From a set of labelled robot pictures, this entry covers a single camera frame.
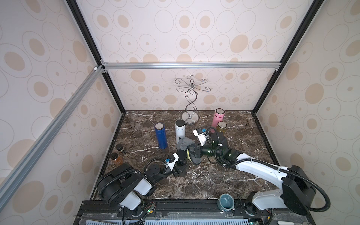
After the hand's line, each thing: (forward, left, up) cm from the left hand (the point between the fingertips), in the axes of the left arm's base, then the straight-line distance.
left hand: (188, 160), depth 77 cm
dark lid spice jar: (+10, +42, -4) cm, 43 cm away
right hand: (+5, -1, +6) cm, 8 cm away
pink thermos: (+29, -20, +7) cm, 36 cm away
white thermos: (+19, +5, +7) cm, 21 cm away
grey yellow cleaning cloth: (+4, +3, +10) cm, 11 cm away
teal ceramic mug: (-18, -21, -13) cm, 30 cm away
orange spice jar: (+4, +42, -8) cm, 43 cm away
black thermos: (-6, +4, +2) cm, 8 cm away
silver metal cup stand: (+44, -3, -11) cm, 45 cm away
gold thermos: (+19, -20, +7) cm, 28 cm away
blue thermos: (+18, +17, -1) cm, 25 cm away
